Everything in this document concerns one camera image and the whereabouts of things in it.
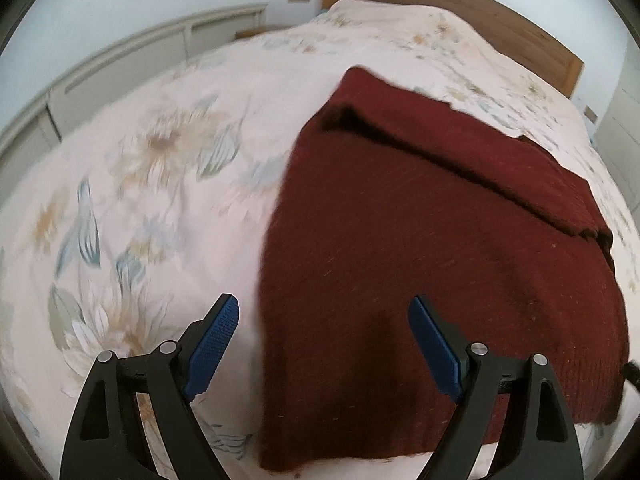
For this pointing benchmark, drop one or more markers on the white wardrobe doors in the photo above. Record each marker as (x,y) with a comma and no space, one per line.
(622,120)

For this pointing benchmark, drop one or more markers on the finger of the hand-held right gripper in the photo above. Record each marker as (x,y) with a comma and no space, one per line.
(632,372)

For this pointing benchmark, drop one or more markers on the floral sunflower duvet bed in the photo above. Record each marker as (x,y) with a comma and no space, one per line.
(165,170)

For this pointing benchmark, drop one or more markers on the dark red knit sweater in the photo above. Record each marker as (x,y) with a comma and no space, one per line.
(400,220)

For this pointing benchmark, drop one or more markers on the wooden nightstand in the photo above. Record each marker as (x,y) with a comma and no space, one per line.
(260,31)

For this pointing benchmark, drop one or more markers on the white louvered wall cabinet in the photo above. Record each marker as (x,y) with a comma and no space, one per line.
(125,60)

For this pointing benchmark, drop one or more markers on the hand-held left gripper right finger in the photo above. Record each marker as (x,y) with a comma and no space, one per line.
(435,345)

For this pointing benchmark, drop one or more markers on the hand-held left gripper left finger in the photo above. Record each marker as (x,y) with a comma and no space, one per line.
(212,347)

